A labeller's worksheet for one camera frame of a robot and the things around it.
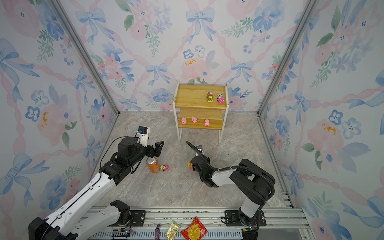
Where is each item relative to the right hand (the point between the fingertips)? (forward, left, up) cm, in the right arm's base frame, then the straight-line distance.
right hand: (197, 155), depth 92 cm
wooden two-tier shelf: (+12, -2, +29) cm, 31 cm away
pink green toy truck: (-8, +19, -1) cm, 21 cm away
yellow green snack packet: (-39, +11, -2) cm, 40 cm away
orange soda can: (-10, +24, +7) cm, 27 cm away
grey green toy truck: (+18, -7, +31) cm, 37 cm away
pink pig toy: (+16, +2, +14) cm, 22 cm away
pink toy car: (+16, -12, +31) cm, 37 cm away
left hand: (-2, +21, +20) cm, 29 cm away
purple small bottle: (-39, +18, -3) cm, 43 cm away
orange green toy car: (-6, +4, -1) cm, 7 cm away
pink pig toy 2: (+14, -6, +15) cm, 21 cm away
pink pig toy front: (+15, +8, +15) cm, 23 cm away
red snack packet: (-38, +1, -3) cm, 38 cm away
